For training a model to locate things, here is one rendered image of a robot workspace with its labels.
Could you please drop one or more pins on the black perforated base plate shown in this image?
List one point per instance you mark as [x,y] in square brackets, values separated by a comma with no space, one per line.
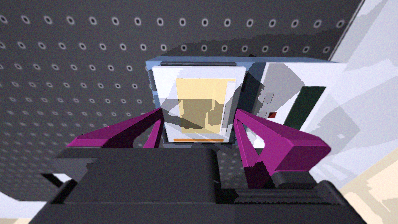
[70,67]

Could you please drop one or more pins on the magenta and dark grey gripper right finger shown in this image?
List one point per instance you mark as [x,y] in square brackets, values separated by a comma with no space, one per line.
[286,148]

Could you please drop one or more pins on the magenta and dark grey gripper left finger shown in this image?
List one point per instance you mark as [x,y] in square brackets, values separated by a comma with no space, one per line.
[122,135]

